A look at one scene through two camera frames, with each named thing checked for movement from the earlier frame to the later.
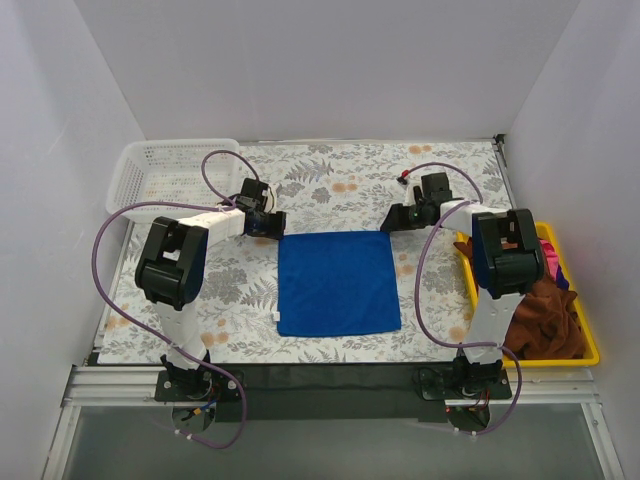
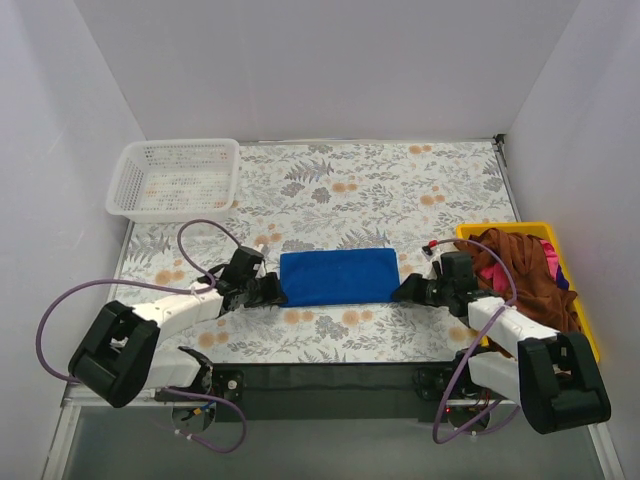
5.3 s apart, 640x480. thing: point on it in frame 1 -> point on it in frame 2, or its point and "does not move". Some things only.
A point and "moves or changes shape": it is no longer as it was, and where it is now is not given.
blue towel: [336, 284] moves or changes shape
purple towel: [561, 280] does not move
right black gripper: [398, 218] -> [420, 290]
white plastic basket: [170, 171] does not move
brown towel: [545, 325] does not move
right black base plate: [463, 381] does not move
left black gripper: [275, 224] -> [264, 291]
